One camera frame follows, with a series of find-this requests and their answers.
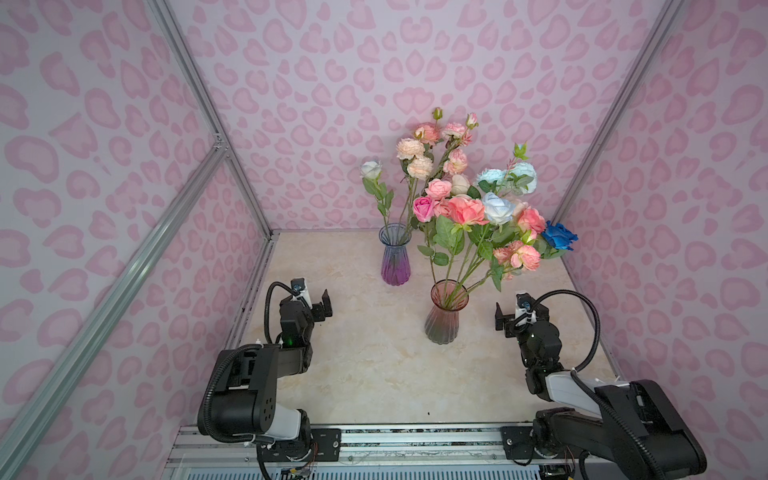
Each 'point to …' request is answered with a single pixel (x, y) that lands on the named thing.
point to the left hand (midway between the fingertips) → (311, 288)
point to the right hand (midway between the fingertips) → (517, 299)
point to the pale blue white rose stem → (372, 184)
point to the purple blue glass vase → (396, 264)
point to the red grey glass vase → (447, 296)
